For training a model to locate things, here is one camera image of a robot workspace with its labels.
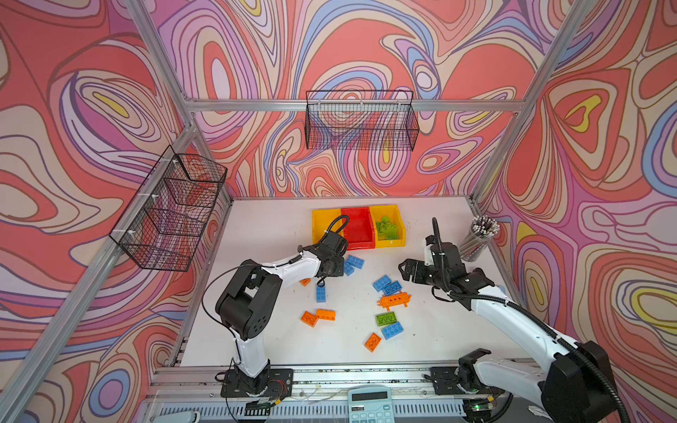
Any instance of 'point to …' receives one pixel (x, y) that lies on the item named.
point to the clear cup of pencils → (483, 228)
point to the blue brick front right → (392, 330)
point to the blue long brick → (321, 293)
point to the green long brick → (391, 234)
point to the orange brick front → (372, 342)
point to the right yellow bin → (393, 212)
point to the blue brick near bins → (355, 262)
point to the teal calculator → (370, 404)
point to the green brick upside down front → (385, 318)
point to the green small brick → (386, 219)
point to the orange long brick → (326, 315)
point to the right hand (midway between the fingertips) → (411, 274)
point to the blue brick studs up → (381, 282)
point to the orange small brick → (309, 318)
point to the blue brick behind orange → (348, 269)
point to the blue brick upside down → (391, 287)
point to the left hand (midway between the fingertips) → (340, 269)
